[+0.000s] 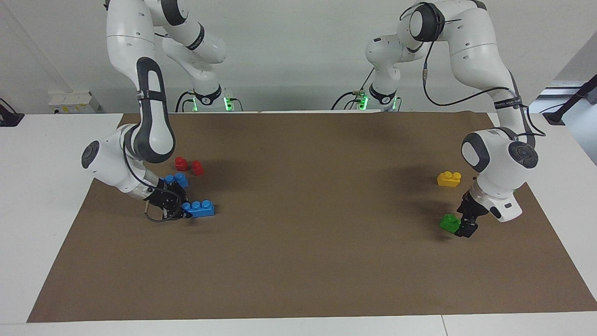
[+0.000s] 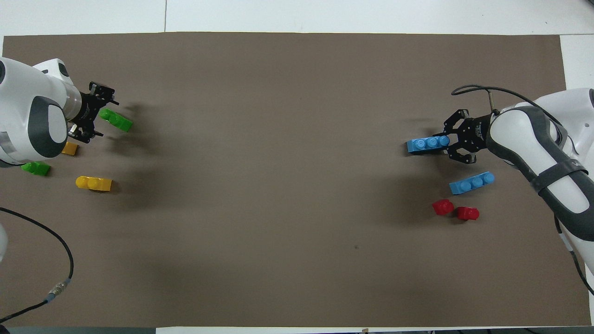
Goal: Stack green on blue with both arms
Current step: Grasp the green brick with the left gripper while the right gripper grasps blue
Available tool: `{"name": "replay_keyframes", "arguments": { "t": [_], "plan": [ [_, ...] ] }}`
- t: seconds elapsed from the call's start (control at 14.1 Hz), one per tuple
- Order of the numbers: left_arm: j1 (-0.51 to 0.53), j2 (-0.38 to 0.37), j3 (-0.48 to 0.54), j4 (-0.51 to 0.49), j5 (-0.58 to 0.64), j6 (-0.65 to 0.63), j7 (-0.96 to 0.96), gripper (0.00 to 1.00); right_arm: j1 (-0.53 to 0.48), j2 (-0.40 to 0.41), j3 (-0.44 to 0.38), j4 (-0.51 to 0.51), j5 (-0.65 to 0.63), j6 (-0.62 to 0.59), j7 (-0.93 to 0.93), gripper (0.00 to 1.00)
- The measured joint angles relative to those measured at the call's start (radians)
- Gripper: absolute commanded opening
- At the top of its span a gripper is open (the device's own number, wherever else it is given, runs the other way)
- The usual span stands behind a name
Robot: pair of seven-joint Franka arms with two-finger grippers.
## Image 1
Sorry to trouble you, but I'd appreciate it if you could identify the green two-stud toy brick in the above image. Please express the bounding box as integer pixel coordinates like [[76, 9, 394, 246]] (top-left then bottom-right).
[[439, 213, 462, 234]]

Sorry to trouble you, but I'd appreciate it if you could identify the yellow two-stud toy brick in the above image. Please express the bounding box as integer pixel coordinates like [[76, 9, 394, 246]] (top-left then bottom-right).
[[437, 171, 462, 188]]

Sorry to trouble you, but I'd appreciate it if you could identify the brown paper table mat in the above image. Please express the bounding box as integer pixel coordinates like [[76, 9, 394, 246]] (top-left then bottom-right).
[[27, 111, 597, 323]]

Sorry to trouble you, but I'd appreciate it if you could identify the black angled stand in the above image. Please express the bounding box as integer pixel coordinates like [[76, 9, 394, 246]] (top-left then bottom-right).
[[542, 75, 597, 126]]

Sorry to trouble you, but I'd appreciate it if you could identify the black table clamp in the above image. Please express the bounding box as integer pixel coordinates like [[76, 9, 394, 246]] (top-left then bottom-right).
[[0, 98, 25, 127]]

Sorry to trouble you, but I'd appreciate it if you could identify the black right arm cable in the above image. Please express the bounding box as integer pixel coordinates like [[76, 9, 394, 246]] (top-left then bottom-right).
[[122, 140, 185, 223]]

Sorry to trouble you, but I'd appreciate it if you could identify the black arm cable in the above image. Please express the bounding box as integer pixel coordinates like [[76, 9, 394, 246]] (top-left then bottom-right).
[[400, 2, 546, 137], [122, 140, 185, 223]]

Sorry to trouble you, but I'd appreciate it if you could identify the black right base cable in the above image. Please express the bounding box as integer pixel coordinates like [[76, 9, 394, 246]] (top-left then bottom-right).
[[175, 91, 196, 112]]

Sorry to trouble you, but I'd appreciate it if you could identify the black base cable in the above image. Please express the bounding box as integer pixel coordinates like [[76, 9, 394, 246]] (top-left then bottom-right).
[[175, 91, 196, 112], [331, 70, 376, 111]]

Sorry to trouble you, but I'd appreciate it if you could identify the white wall socket box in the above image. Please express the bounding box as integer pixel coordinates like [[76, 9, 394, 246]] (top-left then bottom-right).
[[48, 90, 101, 114]]

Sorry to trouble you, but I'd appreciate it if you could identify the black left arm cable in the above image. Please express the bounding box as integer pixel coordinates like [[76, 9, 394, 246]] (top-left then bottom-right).
[[400, 2, 546, 137]]

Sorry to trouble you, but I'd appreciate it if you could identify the black left base cable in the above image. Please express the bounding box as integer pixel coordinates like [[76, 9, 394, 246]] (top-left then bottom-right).
[[331, 70, 376, 111]]

